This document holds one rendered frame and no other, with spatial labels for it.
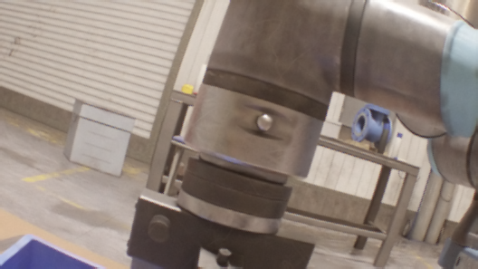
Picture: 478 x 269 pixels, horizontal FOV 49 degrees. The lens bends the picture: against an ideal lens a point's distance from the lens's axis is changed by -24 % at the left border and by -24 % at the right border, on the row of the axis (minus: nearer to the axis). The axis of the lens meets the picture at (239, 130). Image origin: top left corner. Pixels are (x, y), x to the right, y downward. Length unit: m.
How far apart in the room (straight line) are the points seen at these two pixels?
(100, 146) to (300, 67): 5.30
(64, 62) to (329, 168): 3.79
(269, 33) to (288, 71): 0.03
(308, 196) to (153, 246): 7.46
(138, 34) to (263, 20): 7.68
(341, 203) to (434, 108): 7.54
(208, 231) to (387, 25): 0.19
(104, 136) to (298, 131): 5.29
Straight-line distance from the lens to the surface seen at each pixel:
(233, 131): 0.42
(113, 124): 5.70
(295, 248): 0.45
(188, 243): 0.44
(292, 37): 0.42
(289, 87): 0.42
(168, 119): 4.56
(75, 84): 8.27
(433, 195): 7.69
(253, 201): 0.43
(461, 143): 1.12
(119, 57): 8.12
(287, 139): 0.42
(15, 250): 0.57
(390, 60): 0.41
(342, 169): 7.97
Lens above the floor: 0.78
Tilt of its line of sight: level
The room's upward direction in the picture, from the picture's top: 17 degrees clockwise
